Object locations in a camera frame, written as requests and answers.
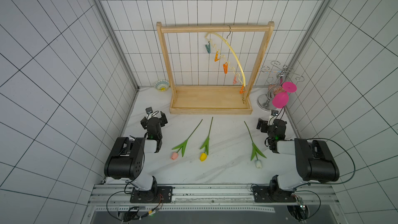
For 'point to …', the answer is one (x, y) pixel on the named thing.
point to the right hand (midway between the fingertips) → (262, 117)
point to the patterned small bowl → (161, 85)
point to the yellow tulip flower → (203, 156)
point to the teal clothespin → (208, 48)
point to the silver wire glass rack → (265, 101)
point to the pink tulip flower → (174, 155)
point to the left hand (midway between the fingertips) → (154, 115)
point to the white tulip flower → (254, 150)
